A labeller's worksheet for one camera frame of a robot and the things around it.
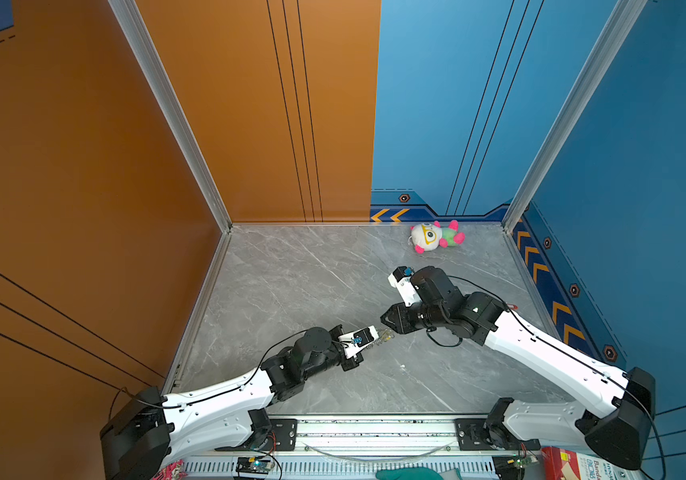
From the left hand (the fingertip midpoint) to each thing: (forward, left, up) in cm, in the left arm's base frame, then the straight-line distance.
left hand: (370, 329), depth 74 cm
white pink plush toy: (+41, -22, -9) cm, 48 cm away
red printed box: (-26, -43, -12) cm, 52 cm away
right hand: (+1, -2, +3) cm, 4 cm away
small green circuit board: (-26, +28, -18) cm, 42 cm away
